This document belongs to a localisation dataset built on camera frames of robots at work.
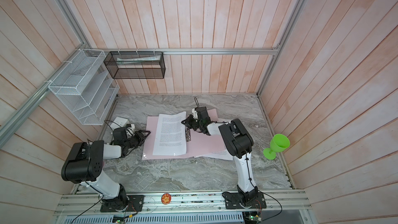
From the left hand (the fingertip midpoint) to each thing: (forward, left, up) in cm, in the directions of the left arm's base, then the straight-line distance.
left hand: (150, 135), depth 95 cm
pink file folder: (-6, -31, +1) cm, 32 cm away
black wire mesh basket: (+43, +13, +22) cm, 50 cm away
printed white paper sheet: (-1, -13, -2) cm, 13 cm away
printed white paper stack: (-12, -42, -2) cm, 44 cm away
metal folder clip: (+1, -24, -2) cm, 24 cm away
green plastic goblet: (-11, -71, +13) cm, 73 cm away
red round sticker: (-34, -14, -2) cm, 37 cm away
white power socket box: (+10, +22, 0) cm, 25 cm away
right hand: (+9, -19, +3) cm, 21 cm away
